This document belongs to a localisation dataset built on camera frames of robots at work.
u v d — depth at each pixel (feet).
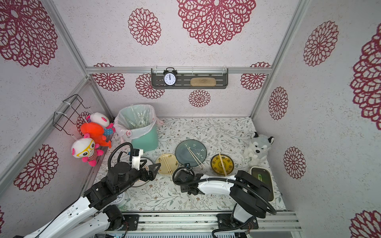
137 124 3.06
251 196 1.44
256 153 2.74
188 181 2.16
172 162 3.12
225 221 2.33
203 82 2.95
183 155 3.21
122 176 1.72
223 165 3.02
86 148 2.62
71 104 2.56
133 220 2.45
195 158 3.11
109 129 3.38
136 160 2.05
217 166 3.03
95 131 2.96
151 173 2.08
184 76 3.11
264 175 2.74
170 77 2.94
